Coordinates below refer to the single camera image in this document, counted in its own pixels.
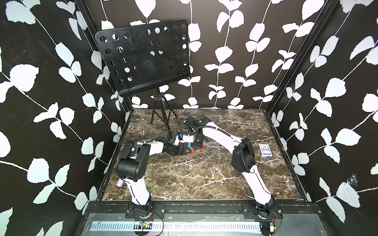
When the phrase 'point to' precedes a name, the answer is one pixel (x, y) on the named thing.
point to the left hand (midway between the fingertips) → (188, 150)
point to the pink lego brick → (189, 144)
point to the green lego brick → (192, 149)
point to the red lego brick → (203, 148)
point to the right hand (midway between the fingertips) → (194, 143)
